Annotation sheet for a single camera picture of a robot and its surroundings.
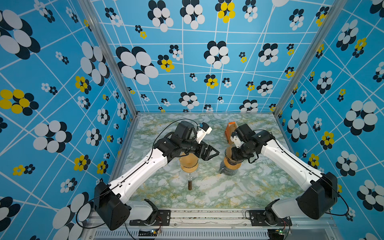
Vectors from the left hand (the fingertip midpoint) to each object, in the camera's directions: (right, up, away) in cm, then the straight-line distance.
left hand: (213, 149), depth 69 cm
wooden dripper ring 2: (-11, -12, +9) cm, 19 cm away
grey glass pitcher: (+8, -14, +14) cm, 22 cm away
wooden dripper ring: (+11, -11, +11) cm, 20 cm away
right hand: (+13, -6, +11) cm, 18 cm away
